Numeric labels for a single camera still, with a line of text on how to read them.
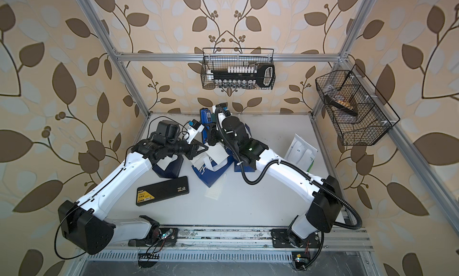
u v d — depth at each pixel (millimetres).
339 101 751
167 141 599
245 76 845
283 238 724
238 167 910
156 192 857
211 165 770
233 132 510
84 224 382
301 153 798
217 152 774
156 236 724
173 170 877
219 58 912
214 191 877
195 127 658
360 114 736
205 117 681
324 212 401
